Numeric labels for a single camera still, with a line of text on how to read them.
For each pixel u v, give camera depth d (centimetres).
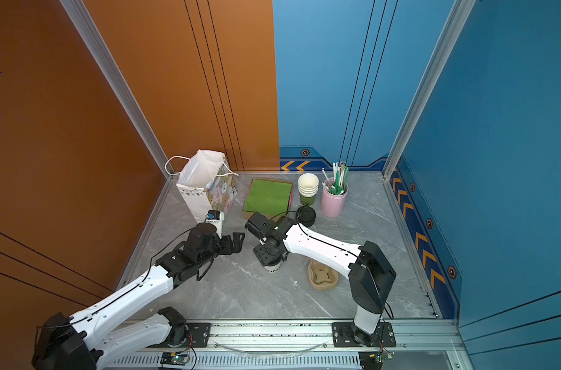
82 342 39
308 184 100
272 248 56
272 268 84
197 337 74
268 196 103
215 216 71
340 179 93
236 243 72
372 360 70
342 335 72
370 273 42
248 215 99
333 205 98
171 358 71
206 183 81
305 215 99
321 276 83
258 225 62
